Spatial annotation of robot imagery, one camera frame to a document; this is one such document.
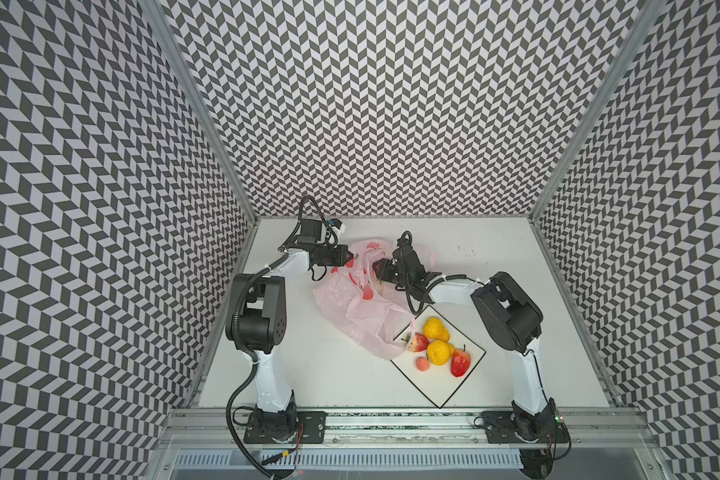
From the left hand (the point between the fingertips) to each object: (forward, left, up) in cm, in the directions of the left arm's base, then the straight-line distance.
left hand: (353, 255), depth 96 cm
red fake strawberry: (-27, -20, -5) cm, 34 cm away
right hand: (-3, -7, -5) cm, 10 cm away
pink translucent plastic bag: (-22, -8, +2) cm, 24 cm away
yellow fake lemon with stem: (-24, -24, -3) cm, 34 cm away
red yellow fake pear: (-33, -30, -4) cm, 45 cm away
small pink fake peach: (-33, -20, -6) cm, 39 cm away
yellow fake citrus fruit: (-30, -25, -4) cm, 39 cm away
